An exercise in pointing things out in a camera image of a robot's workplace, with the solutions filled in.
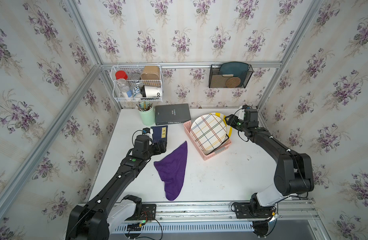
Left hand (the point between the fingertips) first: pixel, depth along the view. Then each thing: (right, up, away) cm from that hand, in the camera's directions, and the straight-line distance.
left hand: (163, 144), depth 82 cm
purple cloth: (+5, -15, +5) cm, 16 cm away
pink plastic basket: (+23, -6, +4) cm, 24 cm away
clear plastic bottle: (-26, +34, +8) cm, 44 cm away
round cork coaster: (+44, +39, +16) cm, 61 cm away
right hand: (+39, +15, +9) cm, 43 cm away
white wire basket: (-18, +37, +11) cm, 43 cm away
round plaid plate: (+28, +6, +16) cm, 32 cm away
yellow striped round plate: (+40, +8, +11) cm, 42 cm away
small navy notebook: (-6, +5, +22) cm, 23 cm away
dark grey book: (0, +19, +33) cm, 38 cm away
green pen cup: (-14, +16, +22) cm, 31 cm away
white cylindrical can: (-9, +32, +11) cm, 35 cm away
